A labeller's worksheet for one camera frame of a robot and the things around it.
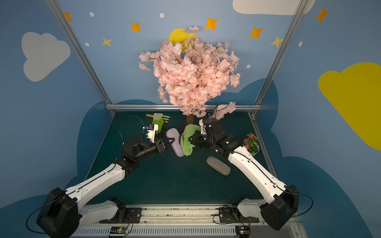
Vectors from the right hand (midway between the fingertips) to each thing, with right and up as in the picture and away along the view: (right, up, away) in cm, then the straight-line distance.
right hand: (189, 136), depth 73 cm
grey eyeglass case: (+18, -19, +16) cm, 31 cm away
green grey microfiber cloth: (-1, -5, -1) cm, 5 cm away
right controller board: (+27, -48, 0) cm, 55 cm away
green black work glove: (-24, +8, +41) cm, 48 cm away
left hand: (-8, -1, +1) cm, 8 cm away
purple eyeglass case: (-9, +2, 0) cm, 9 cm away
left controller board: (-35, -46, -1) cm, 58 cm away
